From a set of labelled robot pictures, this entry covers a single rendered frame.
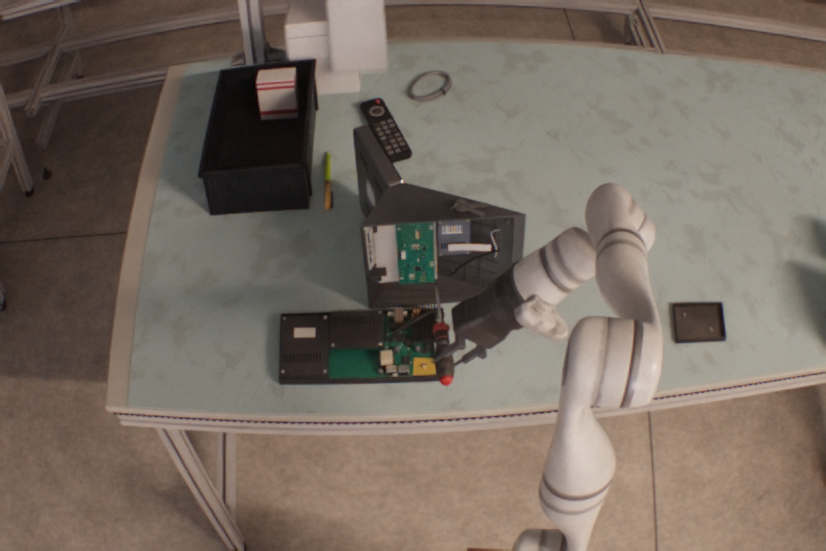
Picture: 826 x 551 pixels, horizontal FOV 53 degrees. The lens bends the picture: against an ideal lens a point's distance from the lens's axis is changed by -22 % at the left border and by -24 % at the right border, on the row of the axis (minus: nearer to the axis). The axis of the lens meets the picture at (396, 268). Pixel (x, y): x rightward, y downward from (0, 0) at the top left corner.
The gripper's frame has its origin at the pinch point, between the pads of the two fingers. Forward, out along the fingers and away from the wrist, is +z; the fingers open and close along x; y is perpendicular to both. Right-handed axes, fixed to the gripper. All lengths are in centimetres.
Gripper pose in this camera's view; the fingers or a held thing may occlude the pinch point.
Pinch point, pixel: (440, 365)
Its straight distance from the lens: 144.8
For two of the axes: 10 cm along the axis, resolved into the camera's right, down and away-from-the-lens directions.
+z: -6.6, 4.9, 5.7
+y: -0.6, -7.9, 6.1
